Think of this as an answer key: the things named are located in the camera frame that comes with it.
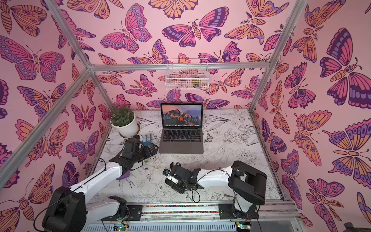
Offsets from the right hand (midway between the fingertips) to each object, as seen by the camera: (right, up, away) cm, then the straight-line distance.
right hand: (175, 180), depth 84 cm
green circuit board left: (-28, -19, -13) cm, 36 cm away
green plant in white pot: (-34, +36, +9) cm, 51 cm away
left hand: (-13, +18, +3) cm, 22 cm away
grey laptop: (+3, +32, +22) cm, 39 cm away
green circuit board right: (+35, -17, -13) cm, 41 cm away
